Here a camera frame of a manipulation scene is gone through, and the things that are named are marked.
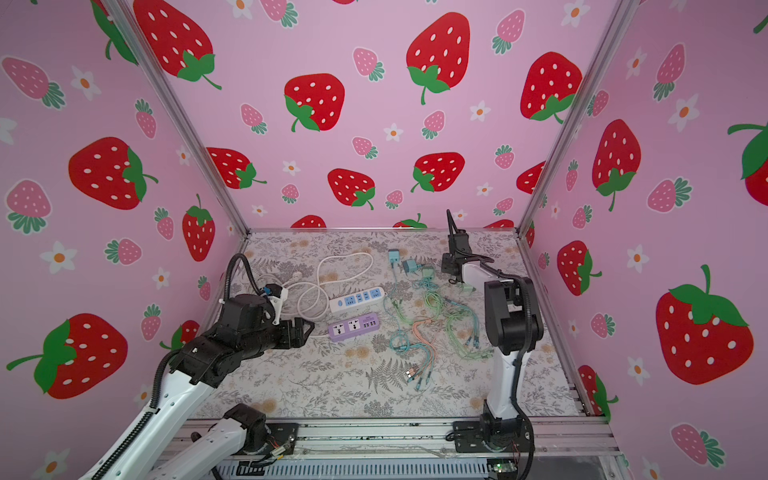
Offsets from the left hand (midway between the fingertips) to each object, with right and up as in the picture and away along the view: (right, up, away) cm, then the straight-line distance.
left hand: (303, 323), depth 74 cm
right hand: (+45, +17, +30) cm, 56 cm away
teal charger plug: (+23, +18, +37) cm, 47 cm away
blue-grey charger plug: (+29, +14, +34) cm, 46 cm away
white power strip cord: (0, +8, +31) cm, 32 cm away
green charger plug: (+35, +11, +33) cm, 50 cm away
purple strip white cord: (+3, -2, -4) cm, 5 cm away
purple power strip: (+10, -5, +17) cm, 20 cm away
